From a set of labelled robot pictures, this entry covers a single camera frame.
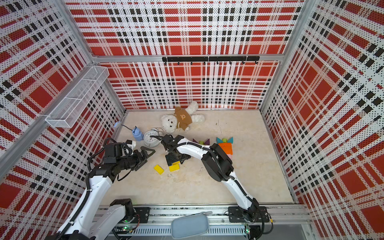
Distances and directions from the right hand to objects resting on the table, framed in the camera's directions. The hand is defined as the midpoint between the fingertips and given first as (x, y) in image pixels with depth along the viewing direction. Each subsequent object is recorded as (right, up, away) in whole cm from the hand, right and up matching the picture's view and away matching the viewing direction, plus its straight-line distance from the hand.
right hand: (180, 159), depth 92 cm
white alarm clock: (-20, +10, +6) cm, 23 cm away
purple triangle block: (+18, +10, +7) cm, 21 cm away
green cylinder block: (+29, +11, +10) cm, 33 cm away
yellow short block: (-3, -3, -4) cm, 6 cm away
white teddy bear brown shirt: (-1, +26, +14) cm, 30 cm away
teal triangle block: (+26, +11, +9) cm, 29 cm away
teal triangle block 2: (+34, +11, +9) cm, 37 cm away
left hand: (-13, +6, -14) cm, 20 cm away
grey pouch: (+8, -26, -23) cm, 35 cm away
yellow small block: (-13, -5, -3) cm, 14 cm away
